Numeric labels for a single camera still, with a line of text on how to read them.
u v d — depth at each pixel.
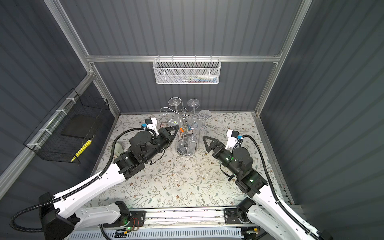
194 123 0.69
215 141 0.59
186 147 0.98
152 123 0.62
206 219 0.74
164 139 0.59
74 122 0.74
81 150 0.68
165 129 0.61
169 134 0.60
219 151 0.58
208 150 0.59
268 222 0.55
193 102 0.82
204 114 0.77
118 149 0.93
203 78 0.91
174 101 0.82
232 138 0.62
